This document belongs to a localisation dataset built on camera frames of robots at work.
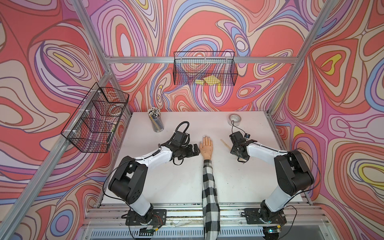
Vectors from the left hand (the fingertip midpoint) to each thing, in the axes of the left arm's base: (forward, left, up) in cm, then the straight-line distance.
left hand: (196, 153), depth 89 cm
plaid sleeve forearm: (-29, -6, -1) cm, 30 cm away
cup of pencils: (+22, +27, +10) cm, 37 cm away
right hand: (+2, -28, -6) cm, 29 cm away
